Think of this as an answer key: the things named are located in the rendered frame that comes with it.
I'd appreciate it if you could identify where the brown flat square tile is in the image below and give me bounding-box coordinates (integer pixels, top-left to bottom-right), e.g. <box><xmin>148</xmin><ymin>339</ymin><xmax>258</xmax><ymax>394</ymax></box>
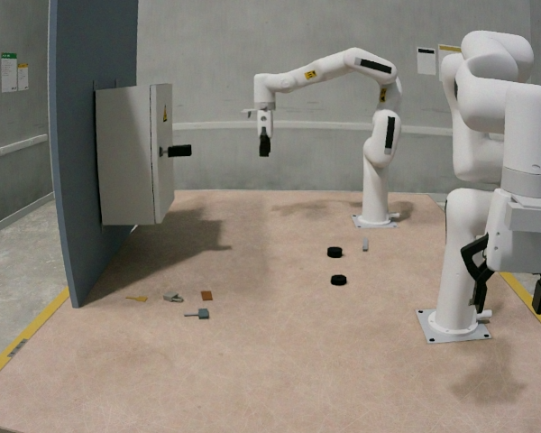
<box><xmin>201</xmin><ymin>290</ymin><xmax>213</xmax><ymax>300</ymax></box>

